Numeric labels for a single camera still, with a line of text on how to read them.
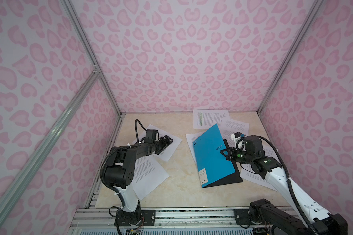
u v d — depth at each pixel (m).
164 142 0.88
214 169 0.84
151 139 0.78
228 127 1.11
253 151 0.60
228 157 0.68
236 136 0.73
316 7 0.69
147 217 0.73
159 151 0.90
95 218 0.75
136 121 0.82
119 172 0.50
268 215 0.58
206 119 1.17
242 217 0.74
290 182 0.47
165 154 0.96
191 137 1.04
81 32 0.77
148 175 0.88
